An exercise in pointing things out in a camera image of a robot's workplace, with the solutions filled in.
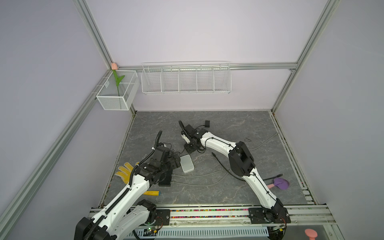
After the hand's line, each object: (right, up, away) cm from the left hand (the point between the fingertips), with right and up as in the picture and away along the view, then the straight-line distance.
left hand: (174, 162), depth 81 cm
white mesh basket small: (-31, +35, -4) cm, 47 cm away
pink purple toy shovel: (+59, -12, +2) cm, 60 cm away
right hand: (+8, +5, +18) cm, 20 cm away
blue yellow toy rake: (-11, -17, 0) cm, 20 cm away
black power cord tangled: (+5, +7, +9) cm, 12 cm away
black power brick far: (+20, +22, +32) cm, 43 cm away
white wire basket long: (+8, +52, +16) cm, 55 cm away
